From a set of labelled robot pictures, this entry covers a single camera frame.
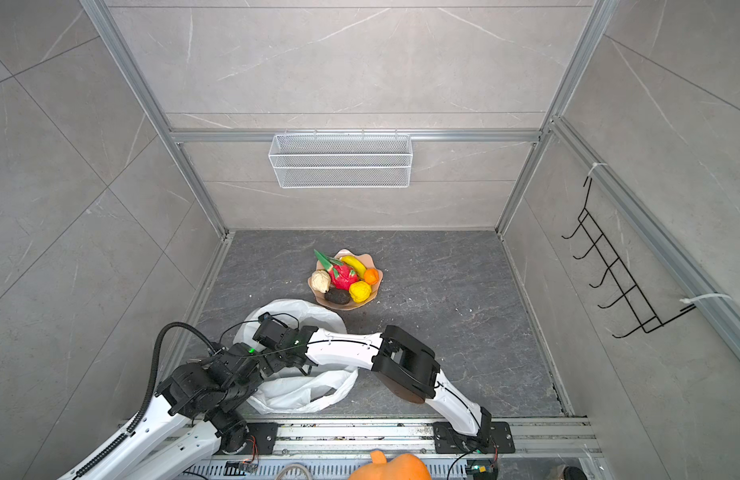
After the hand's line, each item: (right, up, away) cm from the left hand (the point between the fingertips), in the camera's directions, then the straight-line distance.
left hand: (266, 376), depth 76 cm
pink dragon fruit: (+17, +25, +19) cm, 36 cm away
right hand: (0, +3, +8) cm, 9 cm away
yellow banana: (+23, +27, +25) cm, 44 cm away
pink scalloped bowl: (+26, +29, +28) cm, 48 cm away
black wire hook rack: (+84, +23, -13) cm, 88 cm away
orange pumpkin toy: (+34, -16, -11) cm, 39 cm away
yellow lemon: (+24, +20, +17) cm, 35 cm away
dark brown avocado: (+16, +18, +17) cm, 30 cm away
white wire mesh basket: (+17, +64, +25) cm, 71 cm away
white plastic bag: (+10, -1, -6) cm, 12 cm away
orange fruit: (+27, +25, +21) cm, 42 cm away
